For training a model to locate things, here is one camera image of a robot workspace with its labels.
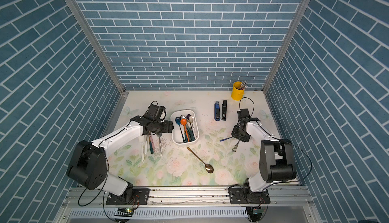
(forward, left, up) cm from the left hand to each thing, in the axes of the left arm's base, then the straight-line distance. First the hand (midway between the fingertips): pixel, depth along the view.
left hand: (172, 127), depth 89 cm
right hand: (-2, -40, -6) cm, 41 cm away
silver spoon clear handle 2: (0, +9, -9) cm, 13 cm away
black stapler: (+19, -34, -7) cm, 40 cm away
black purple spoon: (+13, -8, -7) cm, 17 cm away
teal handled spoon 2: (+3, -8, -7) cm, 11 cm away
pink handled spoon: (-2, +14, -9) cm, 16 cm away
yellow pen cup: (+31, -44, -2) cm, 54 cm away
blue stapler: (+19, -29, -8) cm, 36 cm away
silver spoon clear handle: (-9, -37, -9) cm, 40 cm away
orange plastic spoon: (+8, -6, -6) cm, 12 cm away
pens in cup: (+29, -46, +8) cm, 55 cm away
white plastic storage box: (-2, -2, -8) cm, 9 cm away
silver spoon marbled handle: (+12, -5, -6) cm, 15 cm away
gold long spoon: (-20, -22, -9) cm, 31 cm away
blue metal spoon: (+10, -2, -7) cm, 13 cm away
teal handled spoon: (-1, -11, -7) cm, 13 cm away
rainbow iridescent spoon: (-3, -33, -8) cm, 35 cm away
